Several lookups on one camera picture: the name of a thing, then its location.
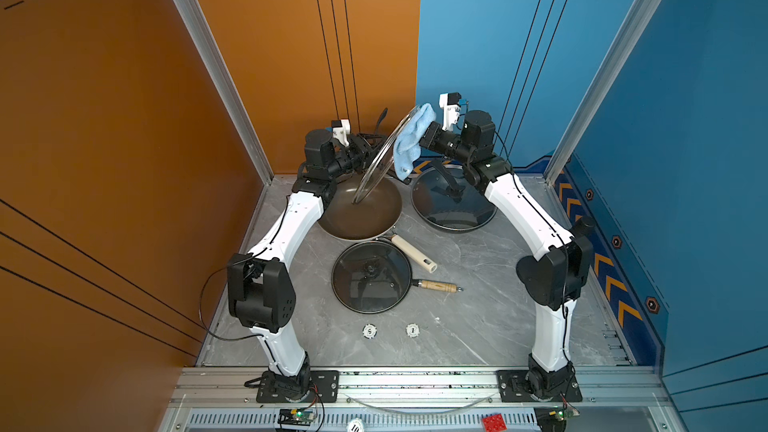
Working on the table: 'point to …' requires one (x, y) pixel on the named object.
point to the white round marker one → (412, 330)
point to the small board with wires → (564, 413)
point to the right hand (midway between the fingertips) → (410, 126)
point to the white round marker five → (369, 331)
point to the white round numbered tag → (355, 425)
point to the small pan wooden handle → (437, 286)
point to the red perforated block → (494, 423)
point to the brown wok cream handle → (365, 207)
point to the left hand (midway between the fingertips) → (389, 135)
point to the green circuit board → (292, 416)
